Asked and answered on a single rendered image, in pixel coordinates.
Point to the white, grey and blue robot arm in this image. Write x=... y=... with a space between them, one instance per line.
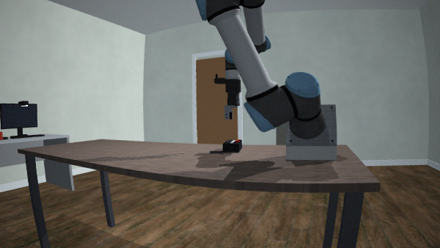
x=267 y=104

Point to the dark grey power strip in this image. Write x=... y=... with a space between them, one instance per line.
x=230 y=146

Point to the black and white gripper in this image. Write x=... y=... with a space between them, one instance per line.
x=233 y=87

